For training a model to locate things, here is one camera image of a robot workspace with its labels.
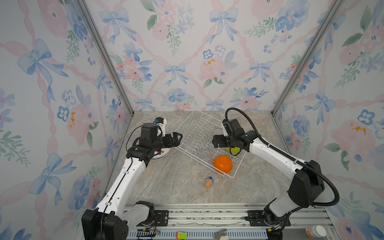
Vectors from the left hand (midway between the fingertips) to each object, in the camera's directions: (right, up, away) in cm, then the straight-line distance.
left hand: (174, 134), depth 77 cm
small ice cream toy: (+18, -27, +6) cm, 33 cm away
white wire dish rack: (+12, -4, +24) cm, 27 cm away
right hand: (+24, -3, +9) cm, 26 cm away
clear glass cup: (+17, -13, +10) cm, 24 cm away
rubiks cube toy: (+4, -45, -9) cm, 46 cm away
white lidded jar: (+63, -41, -12) cm, 76 cm away
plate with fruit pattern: (-10, -12, +18) cm, 24 cm away
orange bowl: (+27, -17, +9) cm, 33 cm away
